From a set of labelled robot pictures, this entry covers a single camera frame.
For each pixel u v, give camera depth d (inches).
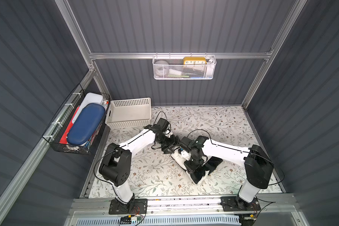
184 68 35.6
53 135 23.8
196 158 27.3
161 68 33.0
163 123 28.7
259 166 17.8
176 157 32.5
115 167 19.0
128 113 46.0
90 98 30.5
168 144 29.8
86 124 26.3
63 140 25.3
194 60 34.3
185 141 26.8
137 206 28.9
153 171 34.1
